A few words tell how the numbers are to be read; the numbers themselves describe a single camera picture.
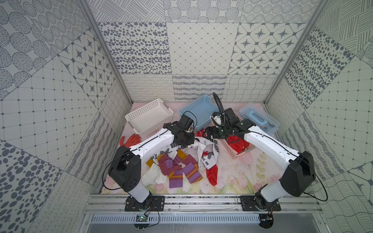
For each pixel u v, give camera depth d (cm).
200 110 114
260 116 105
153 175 82
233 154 85
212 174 82
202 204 76
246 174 84
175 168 85
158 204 74
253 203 74
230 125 62
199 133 98
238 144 89
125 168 44
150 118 107
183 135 65
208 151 93
